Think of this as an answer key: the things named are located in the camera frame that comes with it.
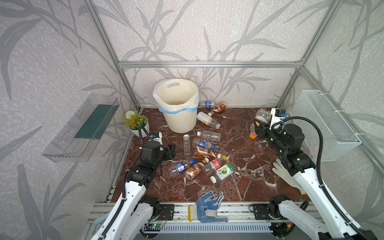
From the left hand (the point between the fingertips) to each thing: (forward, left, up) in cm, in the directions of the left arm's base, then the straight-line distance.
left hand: (172, 142), depth 78 cm
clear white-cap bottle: (+8, -6, -18) cm, 21 cm away
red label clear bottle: (-8, -20, -15) cm, 27 cm away
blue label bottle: (-8, 0, -19) cm, 20 cm away
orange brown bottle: (+1, -16, -14) cm, 21 cm away
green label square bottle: (-11, -27, -15) cm, 33 cm away
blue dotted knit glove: (-30, -17, -14) cm, 37 cm away
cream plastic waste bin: (+19, -2, -8) cm, 21 cm away
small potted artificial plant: (+16, +26, -2) cm, 31 cm away
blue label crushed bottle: (+10, -12, -17) cm, 23 cm away
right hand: (+7, -42, +14) cm, 45 cm away
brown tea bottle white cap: (-10, -12, -14) cm, 21 cm away
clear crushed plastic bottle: (+14, -21, -15) cm, 29 cm away
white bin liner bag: (+40, +5, -3) cm, 40 cm away
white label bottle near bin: (+26, -20, -14) cm, 36 cm away
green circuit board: (-36, +8, -20) cm, 41 cm away
